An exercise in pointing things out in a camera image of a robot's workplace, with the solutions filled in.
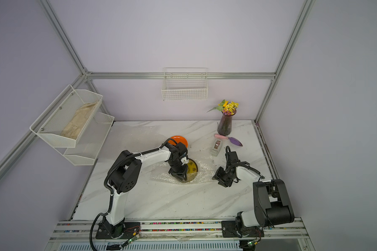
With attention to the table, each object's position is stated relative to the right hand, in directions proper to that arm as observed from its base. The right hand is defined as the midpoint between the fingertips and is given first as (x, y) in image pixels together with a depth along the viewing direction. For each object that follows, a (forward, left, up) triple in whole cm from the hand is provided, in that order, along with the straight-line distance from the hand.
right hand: (212, 179), depth 89 cm
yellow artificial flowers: (+36, -11, +23) cm, 44 cm away
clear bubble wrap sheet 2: (+31, +52, +1) cm, 60 cm away
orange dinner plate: (+27, +21, +4) cm, 35 cm away
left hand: (0, +17, 0) cm, 17 cm away
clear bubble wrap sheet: (+3, +4, +1) cm, 5 cm away
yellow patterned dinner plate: (+6, +12, 0) cm, 13 cm away
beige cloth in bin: (+15, +71, +30) cm, 78 cm away
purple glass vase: (+34, -11, +9) cm, 37 cm away
